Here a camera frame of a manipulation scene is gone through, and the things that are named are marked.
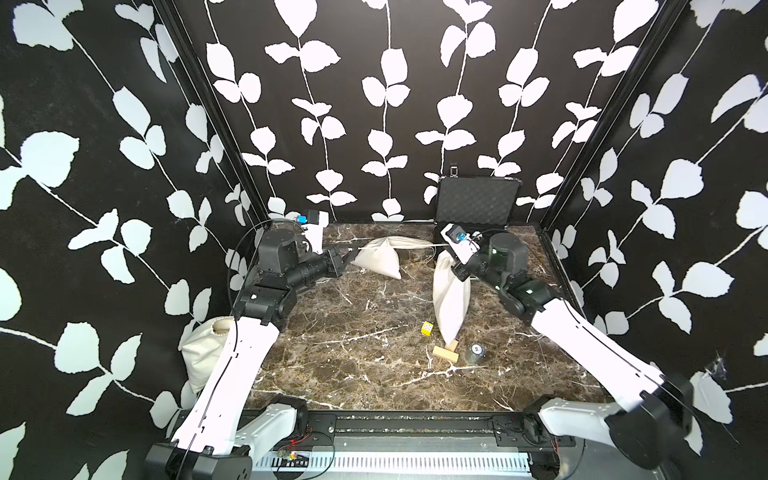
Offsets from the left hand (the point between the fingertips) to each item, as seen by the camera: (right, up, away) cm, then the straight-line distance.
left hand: (351, 242), depth 67 cm
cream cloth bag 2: (+5, -3, +31) cm, 32 cm away
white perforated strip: (+11, -53, +3) cm, 54 cm away
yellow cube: (+20, -26, +23) cm, 40 cm away
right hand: (+24, +2, +8) cm, 26 cm away
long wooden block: (+25, -33, +19) cm, 45 cm away
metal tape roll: (+33, -31, +15) cm, 47 cm away
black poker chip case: (+44, +15, +44) cm, 64 cm away
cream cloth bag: (+25, -15, +12) cm, 31 cm away
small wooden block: (+27, -30, +18) cm, 44 cm away
